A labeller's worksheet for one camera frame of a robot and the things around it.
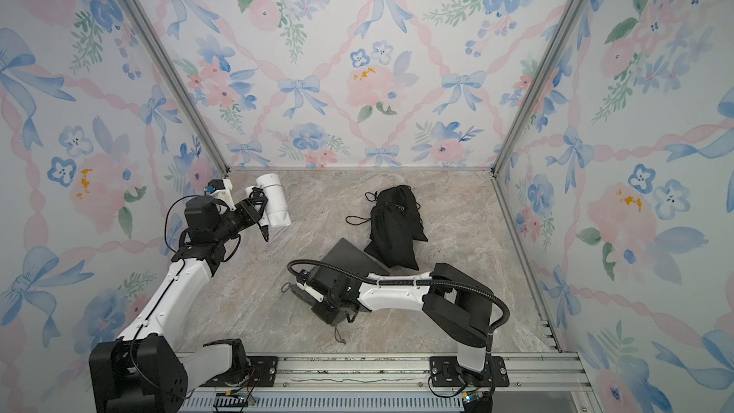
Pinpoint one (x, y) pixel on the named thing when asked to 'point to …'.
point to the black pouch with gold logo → (391, 236)
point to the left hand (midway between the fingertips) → (263, 199)
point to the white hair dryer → (275, 213)
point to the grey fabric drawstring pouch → (343, 255)
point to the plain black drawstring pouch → (403, 196)
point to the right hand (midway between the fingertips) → (309, 300)
